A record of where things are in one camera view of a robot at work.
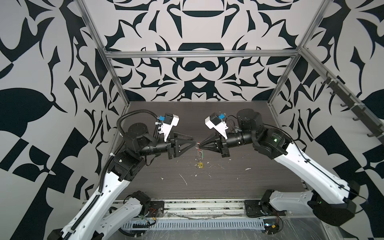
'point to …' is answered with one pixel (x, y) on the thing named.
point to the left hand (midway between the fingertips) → (194, 138)
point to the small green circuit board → (271, 226)
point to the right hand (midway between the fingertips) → (201, 146)
